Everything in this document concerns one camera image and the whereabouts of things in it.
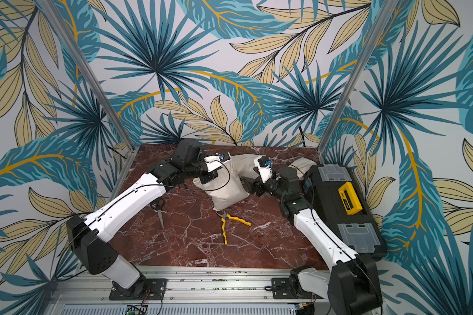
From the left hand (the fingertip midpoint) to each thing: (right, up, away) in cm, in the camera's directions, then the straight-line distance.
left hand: (217, 166), depth 76 cm
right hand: (+7, -5, 0) cm, 9 cm away
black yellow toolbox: (+49, -13, +4) cm, 50 cm away
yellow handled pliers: (+2, -25, +14) cm, 29 cm away
